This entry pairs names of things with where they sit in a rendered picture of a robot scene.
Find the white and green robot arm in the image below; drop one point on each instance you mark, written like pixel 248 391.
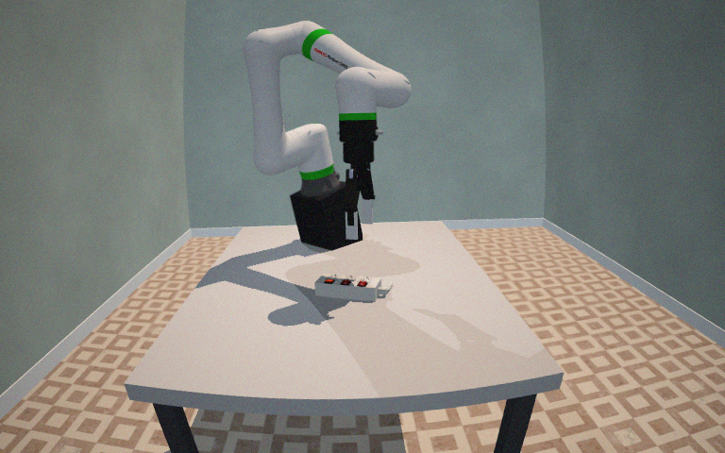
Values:
pixel 359 90

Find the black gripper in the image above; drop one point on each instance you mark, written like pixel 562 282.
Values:
pixel 359 155

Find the white power strip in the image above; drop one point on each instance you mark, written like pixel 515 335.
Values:
pixel 356 288

